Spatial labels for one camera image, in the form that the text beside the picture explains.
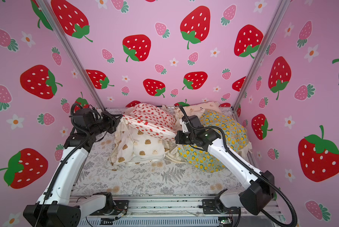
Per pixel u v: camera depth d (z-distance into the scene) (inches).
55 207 14.8
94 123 23.5
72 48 33.2
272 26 29.6
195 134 22.4
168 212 28.8
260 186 15.4
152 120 33.7
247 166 16.7
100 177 33.6
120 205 29.4
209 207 29.0
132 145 34.7
